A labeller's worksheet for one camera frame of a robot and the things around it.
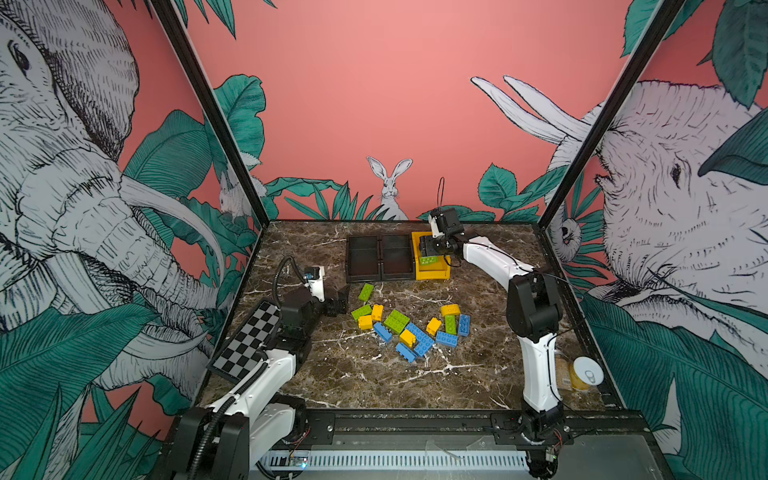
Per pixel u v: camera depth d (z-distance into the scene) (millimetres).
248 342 855
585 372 785
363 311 930
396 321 924
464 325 929
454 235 765
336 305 753
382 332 894
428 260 1061
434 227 856
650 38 729
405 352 850
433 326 904
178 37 724
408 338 877
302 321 641
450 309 951
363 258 1138
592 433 739
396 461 701
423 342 878
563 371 799
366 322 907
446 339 881
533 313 564
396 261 1110
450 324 929
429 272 1016
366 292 1005
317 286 732
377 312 929
